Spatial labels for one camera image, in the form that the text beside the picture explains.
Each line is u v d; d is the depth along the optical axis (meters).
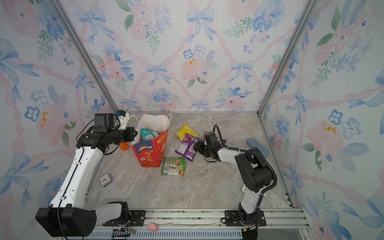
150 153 0.80
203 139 1.01
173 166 0.91
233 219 0.73
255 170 0.49
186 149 0.95
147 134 0.84
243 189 0.82
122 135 0.63
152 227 0.70
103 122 0.55
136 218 0.74
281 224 0.74
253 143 1.00
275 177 0.44
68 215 0.37
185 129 1.06
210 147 0.81
